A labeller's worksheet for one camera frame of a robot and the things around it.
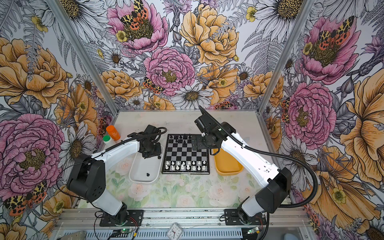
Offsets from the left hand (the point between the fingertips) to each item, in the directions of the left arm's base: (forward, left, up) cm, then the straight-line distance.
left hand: (156, 157), depth 89 cm
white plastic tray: (-7, +5, -3) cm, 9 cm away
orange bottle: (+17, +31, +1) cm, 35 cm away
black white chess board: (+2, -13, -5) cm, 14 cm away
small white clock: (-36, -13, -3) cm, 39 cm away
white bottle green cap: (+10, +31, +2) cm, 32 cm away
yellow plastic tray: (-3, -41, -5) cm, 42 cm away
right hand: (-4, -27, +15) cm, 31 cm away
